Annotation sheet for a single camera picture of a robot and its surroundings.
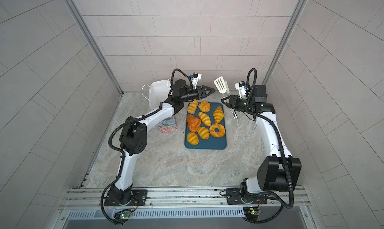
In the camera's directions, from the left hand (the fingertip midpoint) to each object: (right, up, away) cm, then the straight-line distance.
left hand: (217, 90), depth 77 cm
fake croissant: (-14, -9, +25) cm, 30 cm away
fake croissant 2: (-6, -17, +21) cm, 27 cm away
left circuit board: (-42, -56, -13) cm, 71 cm away
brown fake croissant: (-13, -20, +17) cm, 29 cm away
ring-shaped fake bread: (+2, -26, +14) cm, 30 cm away
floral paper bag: (-34, +1, +14) cm, 37 cm away
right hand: (+3, -6, -2) cm, 7 cm away
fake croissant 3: (-13, -28, +10) cm, 32 cm away
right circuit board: (+15, -58, -9) cm, 60 cm away
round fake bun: (-6, -9, +25) cm, 27 cm away
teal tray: (-1, -31, +13) cm, 34 cm away
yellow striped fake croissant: (+4, -14, +22) cm, 26 cm away
